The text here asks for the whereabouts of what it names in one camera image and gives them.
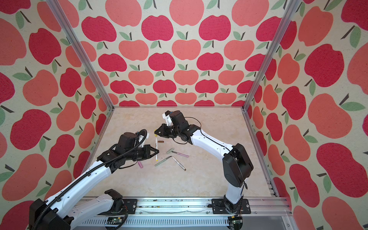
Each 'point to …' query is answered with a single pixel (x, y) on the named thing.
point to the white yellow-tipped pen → (156, 145)
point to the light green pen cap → (170, 150)
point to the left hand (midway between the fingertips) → (160, 153)
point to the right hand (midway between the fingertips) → (157, 131)
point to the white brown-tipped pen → (179, 164)
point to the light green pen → (162, 161)
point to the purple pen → (180, 154)
